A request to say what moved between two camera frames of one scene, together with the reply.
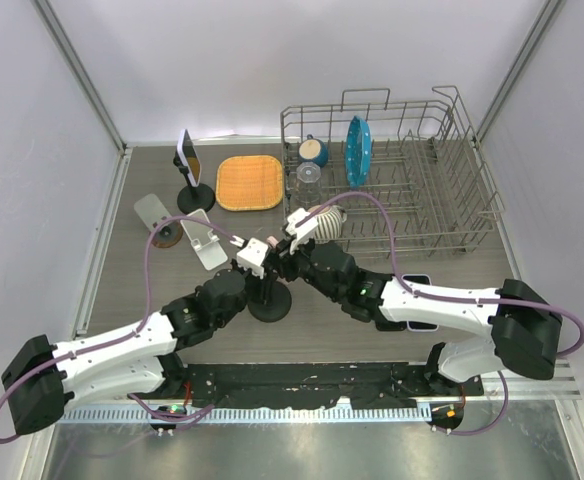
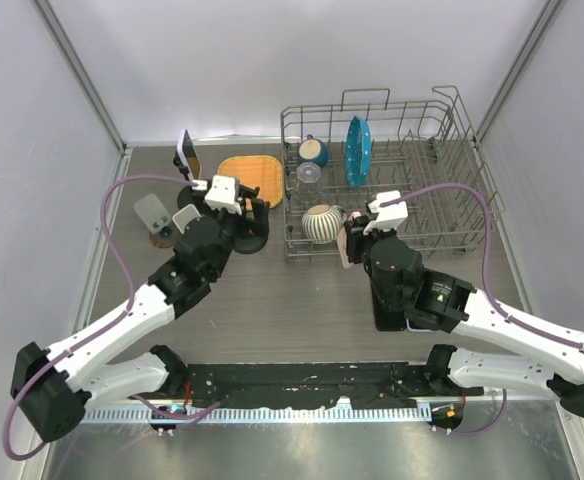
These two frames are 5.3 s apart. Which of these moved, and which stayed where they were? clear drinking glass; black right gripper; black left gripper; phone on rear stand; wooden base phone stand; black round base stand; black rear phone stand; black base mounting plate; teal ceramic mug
Moved: black right gripper; black left gripper; black round base stand
Stayed: teal ceramic mug; phone on rear stand; wooden base phone stand; black rear phone stand; black base mounting plate; clear drinking glass
